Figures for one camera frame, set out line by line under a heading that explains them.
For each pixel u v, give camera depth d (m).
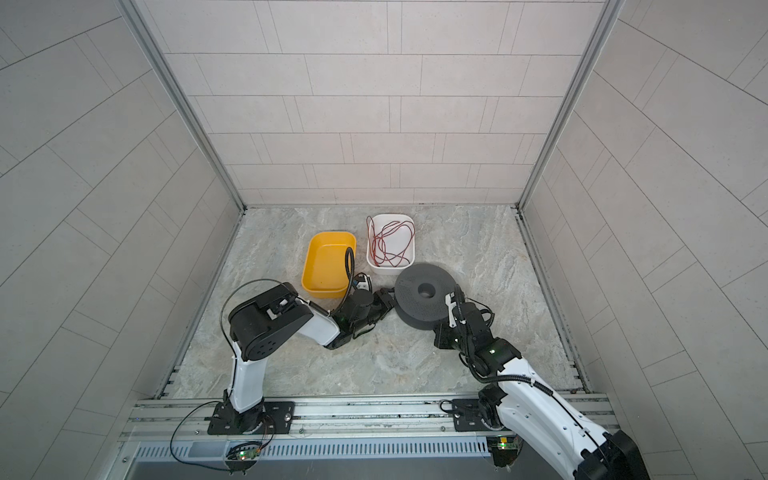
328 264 1.00
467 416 0.71
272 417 0.71
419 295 0.88
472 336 0.61
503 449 0.68
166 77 0.81
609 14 0.71
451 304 0.75
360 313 0.71
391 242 1.03
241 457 0.64
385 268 0.94
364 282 0.85
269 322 0.51
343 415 0.72
